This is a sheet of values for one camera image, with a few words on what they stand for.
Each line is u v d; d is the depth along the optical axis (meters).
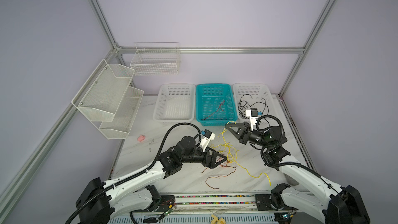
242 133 0.62
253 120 0.61
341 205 0.39
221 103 1.15
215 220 0.69
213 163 0.61
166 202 0.74
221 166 0.86
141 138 0.95
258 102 1.11
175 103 1.15
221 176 0.76
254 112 0.60
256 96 1.19
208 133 0.65
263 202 0.73
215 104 1.15
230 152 0.93
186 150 0.55
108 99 0.78
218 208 0.73
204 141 0.65
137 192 0.58
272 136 0.55
